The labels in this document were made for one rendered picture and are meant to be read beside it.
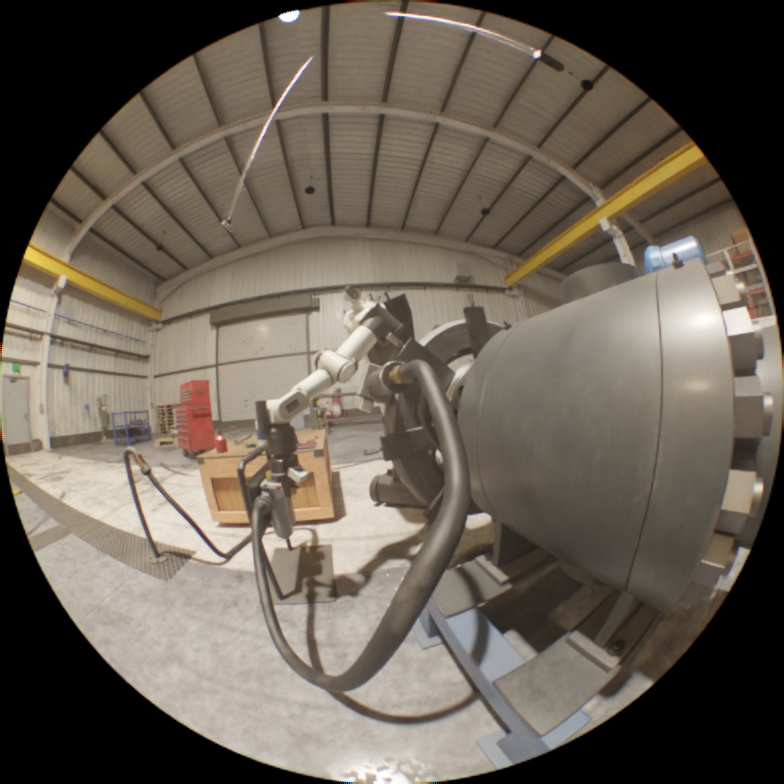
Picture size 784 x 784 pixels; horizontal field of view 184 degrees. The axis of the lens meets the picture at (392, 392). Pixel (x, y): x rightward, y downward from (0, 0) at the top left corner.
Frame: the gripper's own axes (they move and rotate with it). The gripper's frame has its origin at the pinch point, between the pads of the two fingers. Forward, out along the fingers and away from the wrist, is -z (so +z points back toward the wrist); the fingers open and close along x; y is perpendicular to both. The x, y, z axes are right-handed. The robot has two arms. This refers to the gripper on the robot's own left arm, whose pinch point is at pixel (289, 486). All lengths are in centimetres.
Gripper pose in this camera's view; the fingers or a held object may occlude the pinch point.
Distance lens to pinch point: 77.1
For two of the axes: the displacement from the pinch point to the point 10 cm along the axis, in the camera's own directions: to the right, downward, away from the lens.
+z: -1.0, -10.0, 0.1
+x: -2.4, 0.1, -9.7
